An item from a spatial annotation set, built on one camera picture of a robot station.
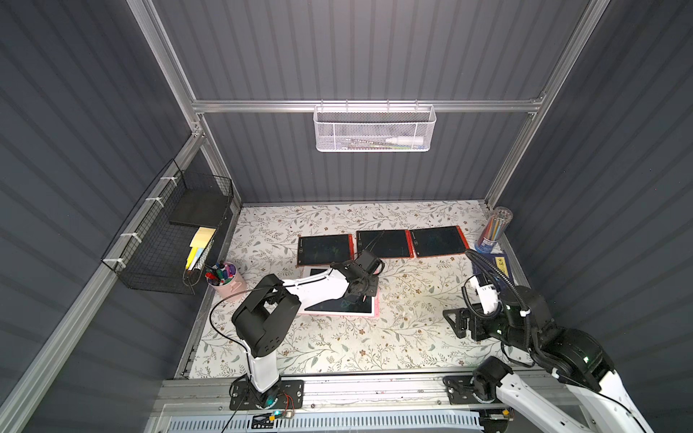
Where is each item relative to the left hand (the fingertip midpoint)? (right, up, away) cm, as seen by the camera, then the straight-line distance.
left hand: (375, 289), depth 90 cm
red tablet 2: (+27, +15, +19) cm, 37 cm away
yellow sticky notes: (-50, +16, -17) cm, 55 cm away
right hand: (+20, 0, -23) cm, 31 cm away
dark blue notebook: (+46, +9, +10) cm, 48 cm away
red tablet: (-19, +12, +16) cm, 27 cm away
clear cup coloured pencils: (+42, +22, +2) cm, 48 cm away
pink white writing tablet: (-10, -6, +2) cm, 12 cm away
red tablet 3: (+6, +14, +22) cm, 26 cm away
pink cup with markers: (-49, +4, -5) cm, 49 cm away
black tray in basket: (-54, +27, -9) cm, 61 cm away
